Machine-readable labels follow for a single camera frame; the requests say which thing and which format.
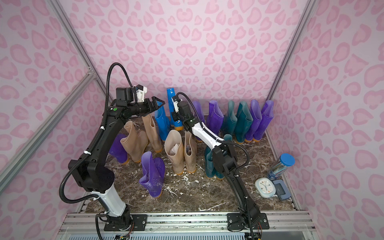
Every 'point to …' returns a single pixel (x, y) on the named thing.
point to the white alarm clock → (265, 187)
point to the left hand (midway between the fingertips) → (161, 103)
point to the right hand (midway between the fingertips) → (175, 107)
